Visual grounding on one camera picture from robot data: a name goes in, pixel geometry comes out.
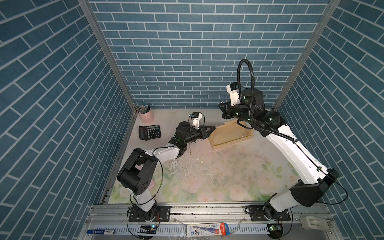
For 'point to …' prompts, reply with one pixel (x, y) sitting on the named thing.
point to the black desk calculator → (149, 132)
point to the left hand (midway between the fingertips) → (217, 130)
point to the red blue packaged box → (207, 229)
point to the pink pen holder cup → (148, 117)
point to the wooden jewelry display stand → (229, 133)
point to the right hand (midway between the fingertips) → (220, 105)
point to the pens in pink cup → (142, 109)
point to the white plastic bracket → (313, 223)
